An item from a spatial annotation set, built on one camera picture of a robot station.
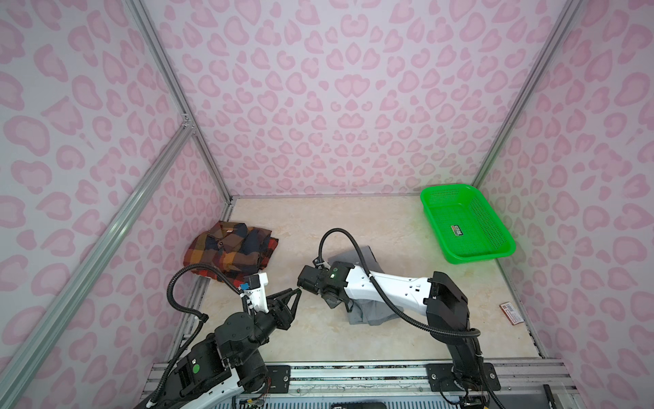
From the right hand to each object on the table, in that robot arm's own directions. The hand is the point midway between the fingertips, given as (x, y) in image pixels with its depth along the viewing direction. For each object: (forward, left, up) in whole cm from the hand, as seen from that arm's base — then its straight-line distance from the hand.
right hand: (341, 288), depth 83 cm
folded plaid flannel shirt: (+15, +40, 0) cm, 42 cm away
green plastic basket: (+33, -52, -9) cm, 62 cm away
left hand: (-8, +10, +17) cm, 21 cm away
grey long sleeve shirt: (-8, -7, +3) cm, 11 cm away
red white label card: (-4, -56, -8) cm, 57 cm away
